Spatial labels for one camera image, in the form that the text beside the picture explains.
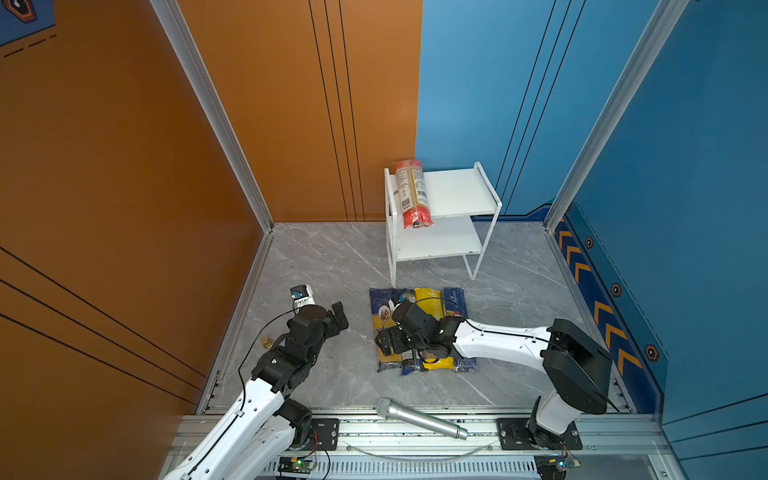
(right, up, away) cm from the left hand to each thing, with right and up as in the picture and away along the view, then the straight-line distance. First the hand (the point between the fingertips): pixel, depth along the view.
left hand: (329, 306), depth 79 cm
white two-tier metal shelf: (+36, +27, 0) cm, 45 cm away
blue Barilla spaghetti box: (+37, -3, +15) cm, 40 cm away
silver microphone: (+16, -25, -5) cm, 30 cm away
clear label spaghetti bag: (+22, -16, +3) cm, 28 cm away
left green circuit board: (-6, -37, -8) cm, 38 cm away
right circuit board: (+55, -36, -9) cm, 66 cm away
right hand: (+15, -10, +4) cm, 19 cm away
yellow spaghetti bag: (+27, +2, -1) cm, 27 cm away
